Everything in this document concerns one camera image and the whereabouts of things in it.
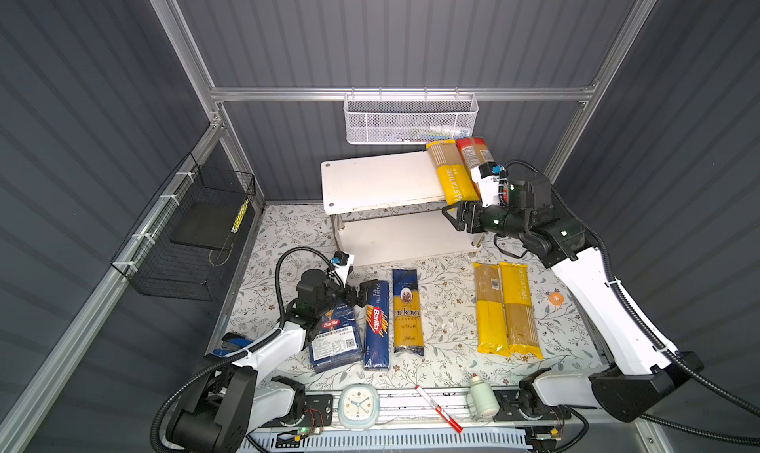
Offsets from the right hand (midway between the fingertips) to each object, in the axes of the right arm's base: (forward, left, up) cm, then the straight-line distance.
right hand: (455, 210), depth 68 cm
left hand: (-3, +23, -23) cm, 33 cm away
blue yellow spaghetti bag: (-10, +11, -34) cm, 37 cm away
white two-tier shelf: (+36, +16, -36) cm, 53 cm away
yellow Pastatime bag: (-17, -14, -36) cm, 42 cm away
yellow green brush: (+6, +57, -8) cm, 57 cm away
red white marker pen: (-39, -1, -36) cm, 53 cm away
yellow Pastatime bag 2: (-14, -22, -34) cm, 43 cm away
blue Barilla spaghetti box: (-16, +20, -32) cm, 41 cm away
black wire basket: (-5, +67, -7) cm, 68 cm away
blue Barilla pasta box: (-20, +30, -29) cm, 46 cm away
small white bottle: (-33, -7, -30) cm, 45 cm away
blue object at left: (-19, +62, -34) cm, 73 cm away
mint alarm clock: (-35, +24, -33) cm, 53 cm away
